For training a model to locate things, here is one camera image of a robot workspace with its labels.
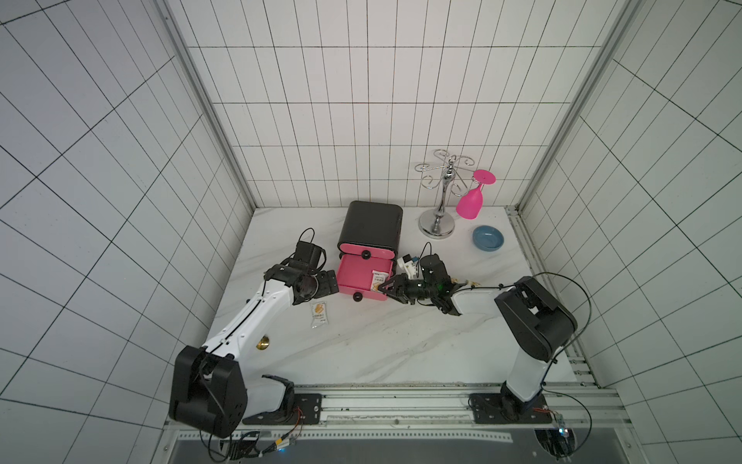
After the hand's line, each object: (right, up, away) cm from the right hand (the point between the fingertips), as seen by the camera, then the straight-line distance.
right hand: (372, 293), depth 86 cm
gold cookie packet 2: (+35, +1, +10) cm, 36 cm away
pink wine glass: (+34, +28, +12) cm, 46 cm away
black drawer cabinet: (0, +22, +8) cm, 23 cm away
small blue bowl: (+44, +16, +22) cm, 52 cm away
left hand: (-16, 0, -2) cm, 16 cm away
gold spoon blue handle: (-33, -15, 0) cm, 37 cm away
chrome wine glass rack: (+27, +22, +27) cm, 45 cm away
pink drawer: (-6, +5, +4) cm, 8 cm away
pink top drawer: (-5, +13, +2) cm, 14 cm away
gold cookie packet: (+2, +4, +3) cm, 6 cm away
